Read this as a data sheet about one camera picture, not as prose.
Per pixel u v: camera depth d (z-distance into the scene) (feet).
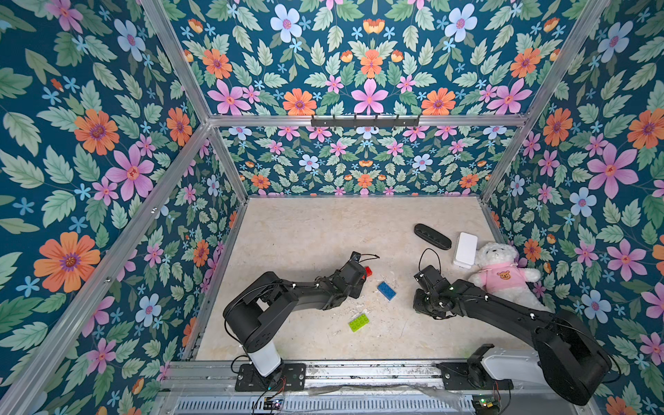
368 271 3.12
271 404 2.34
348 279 2.36
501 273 2.83
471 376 2.18
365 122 3.06
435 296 2.22
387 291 2.91
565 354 1.36
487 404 2.34
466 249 3.28
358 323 2.75
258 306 1.67
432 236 3.36
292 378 2.41
